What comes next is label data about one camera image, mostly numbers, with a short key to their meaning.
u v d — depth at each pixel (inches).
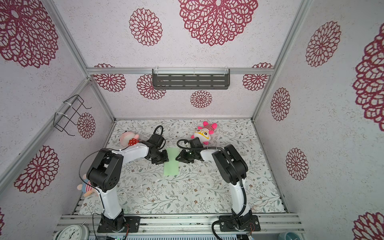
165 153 34.5
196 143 32.7
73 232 27.0
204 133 40.3
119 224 25.6
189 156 34.4
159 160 33.5
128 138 39.5
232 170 21.3
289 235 27.0
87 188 31.3
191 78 37.3
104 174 19.9
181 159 35.4
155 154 32.3
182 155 34.6
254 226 28.6
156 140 31.4
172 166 37.3
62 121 29.1
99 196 21.6
